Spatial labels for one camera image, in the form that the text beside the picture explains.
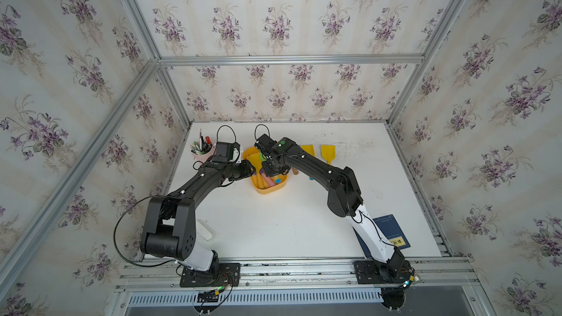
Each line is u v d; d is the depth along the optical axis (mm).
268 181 947
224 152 714
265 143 750
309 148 1075
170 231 432
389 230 823
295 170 662
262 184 944
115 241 404
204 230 800
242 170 800
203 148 978
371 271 730
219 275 718
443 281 733
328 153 1073
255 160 894
